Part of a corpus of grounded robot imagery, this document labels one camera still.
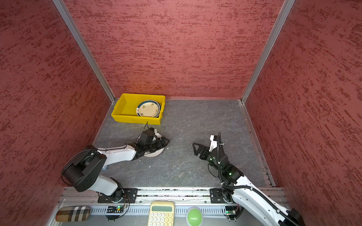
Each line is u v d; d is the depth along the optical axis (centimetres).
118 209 70
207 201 73
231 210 71
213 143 72
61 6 71
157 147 81
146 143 71
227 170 61
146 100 110
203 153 69
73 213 67
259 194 49
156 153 87
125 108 113
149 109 109
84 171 44
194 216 67
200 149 70
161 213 68
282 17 74
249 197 51
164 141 82
